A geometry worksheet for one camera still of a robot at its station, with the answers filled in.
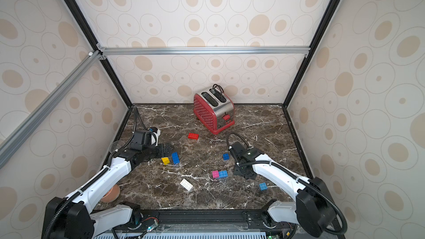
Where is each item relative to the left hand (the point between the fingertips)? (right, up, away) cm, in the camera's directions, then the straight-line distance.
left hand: (171, 147), depth 84 cm
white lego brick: (+8, -19, -1) cm, 20 cm away
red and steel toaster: (+21, +20, +9) cm, 30 cm away
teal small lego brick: (+46, -19, -2) cm, 50 cm away
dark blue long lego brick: (0, -7, +9) cm, 11 cm away
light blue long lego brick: (+26, -14, +2) cm, 30 cm away
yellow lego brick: (-5, -8, +6) cm, 11 cm away
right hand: (+38, -13, 0) cm, 40 cm away
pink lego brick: (+22, -14, 0) cm, 26 cm away
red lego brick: (+7, +4, +19) cm, 21 cm away
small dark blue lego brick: (+28, -7, +8) cm, 30 cm away
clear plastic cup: (-39, -2, +18) cm, 43 cm away
